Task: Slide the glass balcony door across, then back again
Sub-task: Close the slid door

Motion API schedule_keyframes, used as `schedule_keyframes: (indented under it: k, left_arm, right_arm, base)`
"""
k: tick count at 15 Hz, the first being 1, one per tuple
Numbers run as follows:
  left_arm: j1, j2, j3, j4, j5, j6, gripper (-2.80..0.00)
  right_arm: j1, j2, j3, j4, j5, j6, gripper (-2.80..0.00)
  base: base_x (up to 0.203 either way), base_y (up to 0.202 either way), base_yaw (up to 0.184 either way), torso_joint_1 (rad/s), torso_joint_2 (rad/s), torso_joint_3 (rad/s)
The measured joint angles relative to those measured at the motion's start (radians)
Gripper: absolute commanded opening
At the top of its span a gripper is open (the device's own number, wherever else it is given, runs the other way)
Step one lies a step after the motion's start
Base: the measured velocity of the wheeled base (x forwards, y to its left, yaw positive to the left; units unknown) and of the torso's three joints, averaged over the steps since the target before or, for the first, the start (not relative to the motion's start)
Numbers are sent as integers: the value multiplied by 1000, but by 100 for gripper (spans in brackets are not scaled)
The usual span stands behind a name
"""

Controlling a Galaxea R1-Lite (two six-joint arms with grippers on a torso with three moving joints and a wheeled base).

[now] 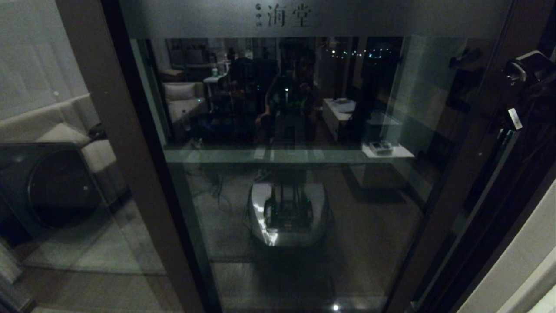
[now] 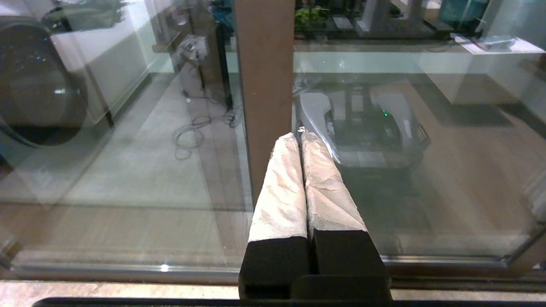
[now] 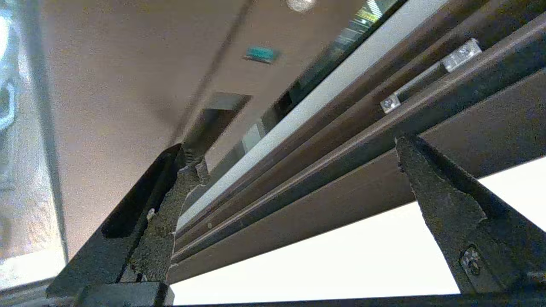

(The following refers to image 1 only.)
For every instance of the brown framed fixed glass panel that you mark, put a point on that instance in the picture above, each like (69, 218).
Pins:
(91, 34)

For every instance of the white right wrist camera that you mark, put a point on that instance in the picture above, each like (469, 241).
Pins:
(534, 65)

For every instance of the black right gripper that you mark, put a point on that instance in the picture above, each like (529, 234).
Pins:
(538, 106)

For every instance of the brown framed sliding glass door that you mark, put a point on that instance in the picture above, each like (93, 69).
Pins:
(260, 19)

